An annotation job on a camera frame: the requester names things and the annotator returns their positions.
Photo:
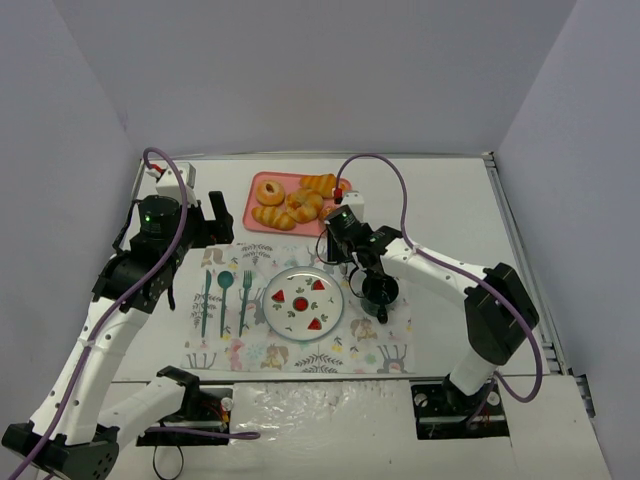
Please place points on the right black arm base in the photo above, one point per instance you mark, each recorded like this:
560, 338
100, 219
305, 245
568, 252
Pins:
443, 414

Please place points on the teal plastic knife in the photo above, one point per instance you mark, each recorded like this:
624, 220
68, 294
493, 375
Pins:
205, 300

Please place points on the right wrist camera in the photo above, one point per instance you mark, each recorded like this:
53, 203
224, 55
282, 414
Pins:
353, 199

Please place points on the aluminium side rail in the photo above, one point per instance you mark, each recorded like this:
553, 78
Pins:
556, 359

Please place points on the sugared ring donut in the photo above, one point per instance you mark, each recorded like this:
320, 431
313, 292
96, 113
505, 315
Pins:
270, 193

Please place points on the white watermelon pattern plate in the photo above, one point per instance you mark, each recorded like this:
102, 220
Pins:
302, 304

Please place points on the striped bread roll lower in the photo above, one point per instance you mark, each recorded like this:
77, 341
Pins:
273, 217

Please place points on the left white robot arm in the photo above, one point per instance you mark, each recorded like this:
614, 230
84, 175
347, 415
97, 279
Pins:
70, 435

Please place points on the twisted ring pastry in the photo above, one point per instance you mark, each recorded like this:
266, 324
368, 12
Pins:
304, 205

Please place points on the teal plastic spoon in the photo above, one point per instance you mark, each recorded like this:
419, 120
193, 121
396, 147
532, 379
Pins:
225, 281

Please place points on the pink plastic tray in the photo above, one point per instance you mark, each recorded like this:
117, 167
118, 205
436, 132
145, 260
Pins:
290, 182

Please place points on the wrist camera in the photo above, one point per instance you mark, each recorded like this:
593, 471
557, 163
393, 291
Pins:
168, 184
353, 199

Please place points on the teal plastic fork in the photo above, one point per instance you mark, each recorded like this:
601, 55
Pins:
246, 286

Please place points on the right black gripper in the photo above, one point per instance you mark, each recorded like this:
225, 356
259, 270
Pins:
365, 261

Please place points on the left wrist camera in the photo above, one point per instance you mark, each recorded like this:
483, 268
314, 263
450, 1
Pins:
168, 184

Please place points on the dark green mug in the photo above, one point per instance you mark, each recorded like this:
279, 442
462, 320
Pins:
379, 294

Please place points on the small glazed oval bun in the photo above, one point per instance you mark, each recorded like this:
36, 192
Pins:
325, 212

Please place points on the patterned paper placemat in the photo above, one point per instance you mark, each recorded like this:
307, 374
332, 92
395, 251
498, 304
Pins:
359, 344

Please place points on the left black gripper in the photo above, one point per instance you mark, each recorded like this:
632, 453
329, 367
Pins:
211, 226

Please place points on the striped bread roll upper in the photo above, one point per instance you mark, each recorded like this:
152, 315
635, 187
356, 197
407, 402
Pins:
322, 184

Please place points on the striped bread roll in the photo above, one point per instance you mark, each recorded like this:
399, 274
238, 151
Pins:
322, 184
273, 217

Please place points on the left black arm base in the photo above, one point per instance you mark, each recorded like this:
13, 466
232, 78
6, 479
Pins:
207, 414

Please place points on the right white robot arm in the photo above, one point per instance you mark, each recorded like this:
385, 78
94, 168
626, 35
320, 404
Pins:
499, 313

